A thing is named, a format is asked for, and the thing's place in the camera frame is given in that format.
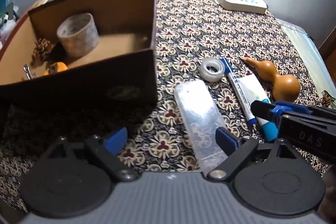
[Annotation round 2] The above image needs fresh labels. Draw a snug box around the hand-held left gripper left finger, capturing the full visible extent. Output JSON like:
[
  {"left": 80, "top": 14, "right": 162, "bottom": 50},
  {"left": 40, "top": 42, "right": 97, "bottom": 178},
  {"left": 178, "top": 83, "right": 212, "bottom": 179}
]
[{"left": 49, "top": 126, "right": 137, "bottom": 183}]

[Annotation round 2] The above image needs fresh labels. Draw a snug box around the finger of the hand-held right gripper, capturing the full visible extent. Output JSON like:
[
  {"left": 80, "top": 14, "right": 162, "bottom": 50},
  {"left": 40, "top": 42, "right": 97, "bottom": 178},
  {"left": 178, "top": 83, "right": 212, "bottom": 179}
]
[{"left": 250, "top": 100, "right": 336, "bottom": 125}]

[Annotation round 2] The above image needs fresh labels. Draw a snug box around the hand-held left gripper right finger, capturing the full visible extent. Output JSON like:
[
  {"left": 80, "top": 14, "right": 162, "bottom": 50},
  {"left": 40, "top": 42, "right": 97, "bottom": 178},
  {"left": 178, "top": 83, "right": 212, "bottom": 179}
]
[{"left": 207, "top": 127, "right": 300, "bottom": 183}]

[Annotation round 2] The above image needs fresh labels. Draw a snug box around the white tube with blue cap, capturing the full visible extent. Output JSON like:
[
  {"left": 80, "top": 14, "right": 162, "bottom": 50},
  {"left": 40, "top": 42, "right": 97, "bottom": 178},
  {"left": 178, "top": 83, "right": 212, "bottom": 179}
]
[{"left": 238, "top": 74, "right": 279, "bottom": 143}]

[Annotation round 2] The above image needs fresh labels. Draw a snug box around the brown wooden gourd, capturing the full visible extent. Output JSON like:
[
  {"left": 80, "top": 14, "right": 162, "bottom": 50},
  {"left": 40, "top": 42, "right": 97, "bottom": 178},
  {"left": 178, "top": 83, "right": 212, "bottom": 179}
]
[{"left": 240, "top": 56, "right": 301, "bottom": 104}]

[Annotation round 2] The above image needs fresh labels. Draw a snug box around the blue marker pen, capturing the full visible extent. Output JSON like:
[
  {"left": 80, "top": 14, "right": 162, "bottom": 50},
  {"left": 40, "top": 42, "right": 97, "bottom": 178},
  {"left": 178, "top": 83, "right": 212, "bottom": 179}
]
[{"left": 220, "top": 57, "right": 258, "bottom": 127}]

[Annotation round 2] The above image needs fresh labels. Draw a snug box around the clear plastic case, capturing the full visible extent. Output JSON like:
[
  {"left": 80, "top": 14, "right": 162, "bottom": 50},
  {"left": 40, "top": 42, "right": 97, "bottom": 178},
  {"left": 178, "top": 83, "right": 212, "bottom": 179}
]
[{"left": 174, "top": 80, "right": 229, "bottom": 173}]

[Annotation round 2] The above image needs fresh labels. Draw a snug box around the brown cardboard box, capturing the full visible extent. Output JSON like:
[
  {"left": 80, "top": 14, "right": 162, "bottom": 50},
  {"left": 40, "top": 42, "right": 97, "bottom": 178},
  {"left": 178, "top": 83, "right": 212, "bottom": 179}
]
[{"left": 0, "top": 0, "right": 159, "bottom": 112}]

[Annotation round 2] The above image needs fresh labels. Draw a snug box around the small clear tape roll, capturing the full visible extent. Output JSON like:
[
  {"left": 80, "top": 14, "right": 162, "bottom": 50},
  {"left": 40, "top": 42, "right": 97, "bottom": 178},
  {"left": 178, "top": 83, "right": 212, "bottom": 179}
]
[{"left": 199, "top": 57, "right": 226, "bottom": 82}]

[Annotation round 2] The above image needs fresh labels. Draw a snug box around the small pine cone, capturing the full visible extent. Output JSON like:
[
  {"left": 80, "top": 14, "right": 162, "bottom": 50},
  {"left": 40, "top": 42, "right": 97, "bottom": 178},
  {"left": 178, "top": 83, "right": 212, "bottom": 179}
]
[{"left": 321, "top": 93, "right": 334, "bottom": 108}]

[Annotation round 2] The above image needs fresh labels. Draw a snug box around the pale green bedding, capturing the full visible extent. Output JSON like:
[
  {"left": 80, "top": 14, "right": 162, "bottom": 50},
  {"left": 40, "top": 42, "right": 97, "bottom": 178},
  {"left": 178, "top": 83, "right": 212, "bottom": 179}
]
[{"left": 276, "top": 19, "right": 336, "bottom": 98}]

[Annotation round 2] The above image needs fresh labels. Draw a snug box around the brown wooden cabinet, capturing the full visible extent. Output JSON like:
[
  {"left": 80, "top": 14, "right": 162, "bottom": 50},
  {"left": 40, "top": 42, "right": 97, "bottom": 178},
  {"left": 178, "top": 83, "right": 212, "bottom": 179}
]
[{"left": 318, "top": 27, "right": 336, "bottom": 62}]

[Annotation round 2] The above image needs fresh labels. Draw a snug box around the orange tape measure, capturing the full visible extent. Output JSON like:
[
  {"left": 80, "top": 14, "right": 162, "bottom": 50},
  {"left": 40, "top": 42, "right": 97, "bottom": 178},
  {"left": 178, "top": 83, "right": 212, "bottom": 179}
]
[{"left": 43, "top": 62, "right": 68, "bottom": 76}]

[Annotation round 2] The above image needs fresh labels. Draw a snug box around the white power strip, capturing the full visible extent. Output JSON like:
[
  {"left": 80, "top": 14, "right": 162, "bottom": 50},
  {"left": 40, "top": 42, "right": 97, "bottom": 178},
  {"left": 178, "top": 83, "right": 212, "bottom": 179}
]
[{"left": 216, "top": 0, "right": 268, "bottom": 14}]

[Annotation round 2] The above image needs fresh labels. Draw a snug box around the patterned tablecloth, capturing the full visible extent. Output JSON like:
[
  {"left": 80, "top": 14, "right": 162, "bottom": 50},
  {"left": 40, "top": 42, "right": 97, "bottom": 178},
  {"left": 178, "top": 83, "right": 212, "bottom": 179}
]
[{"left": 0, "top": 0, "right": 332, "bottom": 212}]

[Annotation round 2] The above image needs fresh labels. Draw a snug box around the large packing tape roll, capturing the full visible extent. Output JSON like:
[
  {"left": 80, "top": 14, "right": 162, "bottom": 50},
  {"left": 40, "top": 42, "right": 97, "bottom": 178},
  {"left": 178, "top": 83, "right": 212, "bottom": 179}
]
[{"left": 56, "top": 13, "right": 100, "bottom": 58}]

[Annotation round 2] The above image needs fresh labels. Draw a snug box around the metal clip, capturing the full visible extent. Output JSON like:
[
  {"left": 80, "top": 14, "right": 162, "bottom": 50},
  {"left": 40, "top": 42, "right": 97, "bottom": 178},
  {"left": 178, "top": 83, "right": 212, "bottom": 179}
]
[{"left": 23, "top": 64, "right": 33, "bottom": 80}]

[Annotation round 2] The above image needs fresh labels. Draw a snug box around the large pine cone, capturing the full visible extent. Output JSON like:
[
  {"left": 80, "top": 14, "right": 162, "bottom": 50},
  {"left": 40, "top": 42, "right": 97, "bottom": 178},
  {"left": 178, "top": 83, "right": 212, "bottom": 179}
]
[{"left": 31, "top": 38, "right": 54, "bottom": 63}]

